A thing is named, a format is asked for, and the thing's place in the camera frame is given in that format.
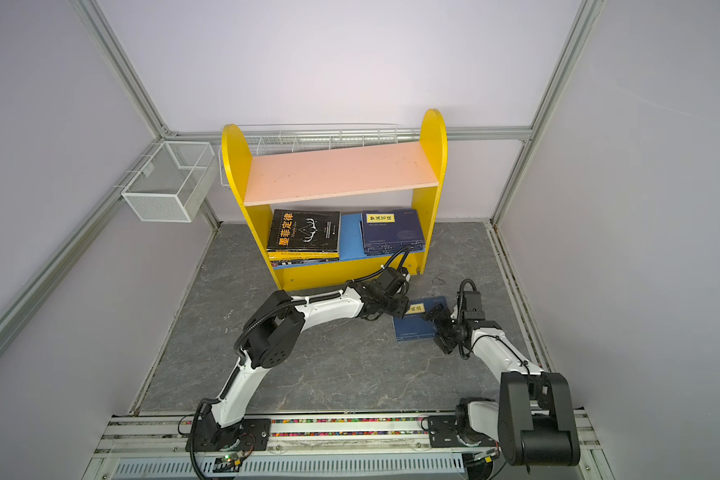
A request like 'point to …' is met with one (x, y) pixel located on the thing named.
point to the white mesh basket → (174, 183)
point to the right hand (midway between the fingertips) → (428, 325)
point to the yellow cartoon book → (303, 255)
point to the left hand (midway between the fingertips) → (408, 310)
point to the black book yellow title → (305, 231)
